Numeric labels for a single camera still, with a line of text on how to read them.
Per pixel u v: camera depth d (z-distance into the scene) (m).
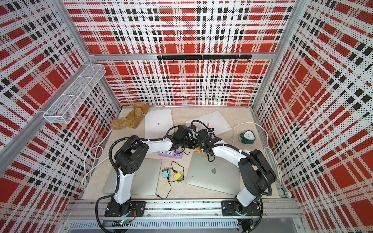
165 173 0.84
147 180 0.91
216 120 1.12
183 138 0.81
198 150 0.93
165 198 0.77
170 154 0.91
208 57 0.91
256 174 0.45
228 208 0.73
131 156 0.54
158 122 1.11
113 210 0.74
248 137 0.98
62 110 0.69
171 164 0.90
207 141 0.70
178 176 0.83
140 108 1.02
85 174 0.86
